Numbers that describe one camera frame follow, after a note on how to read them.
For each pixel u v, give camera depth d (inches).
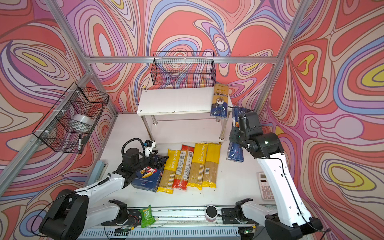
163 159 30.5
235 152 24.7
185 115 29.3
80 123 27.6
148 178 31.8
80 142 28.4
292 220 14.0
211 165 34.8
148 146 28.8
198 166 34.9
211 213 27.8
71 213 16.2
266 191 31.6
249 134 18.1
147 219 28.3
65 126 29.0
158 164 29.7
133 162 26.6
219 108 28.3
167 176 33.2
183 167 34.8
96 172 33.0
